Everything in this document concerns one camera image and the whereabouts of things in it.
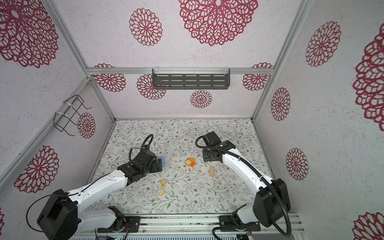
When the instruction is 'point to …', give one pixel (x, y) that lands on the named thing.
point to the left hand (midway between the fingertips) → (154, 165)
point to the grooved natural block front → (161, 192)
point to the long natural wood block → (211, 171)
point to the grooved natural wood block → (188, 162)
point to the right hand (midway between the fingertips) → (207, 153)
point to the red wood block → (192, 164)
